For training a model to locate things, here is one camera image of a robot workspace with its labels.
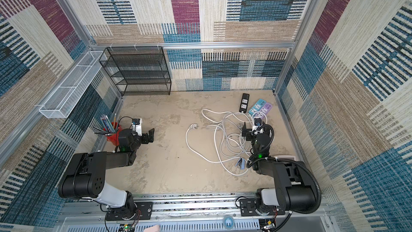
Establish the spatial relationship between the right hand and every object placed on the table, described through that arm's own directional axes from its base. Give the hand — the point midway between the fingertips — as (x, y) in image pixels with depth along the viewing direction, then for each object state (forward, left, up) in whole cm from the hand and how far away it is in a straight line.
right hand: (255, 124), depth 89 cm
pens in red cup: (-1, +81, 0) cm, 81 cm away
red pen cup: (-6, +77, -3) cm, 78 cm away
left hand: (+1, +62, -4) cm, 62 cm away
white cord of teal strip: (0, +9, -9) cm, 13 cm away
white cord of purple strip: (-16, +26, -10) cm, 32 cm away
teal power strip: (+19, -6, -8) cm, 22 cm away
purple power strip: (+19, -13, -9) cm, 25 cm away
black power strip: (+23, +2, -9) cm, 25 cm away
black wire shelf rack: (+39, +73, +8) cm, 83 cm away
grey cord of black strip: (+2, +17, -8) cm, 19 cm away
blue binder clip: (-18, +9, -9) cm, 23 cm away
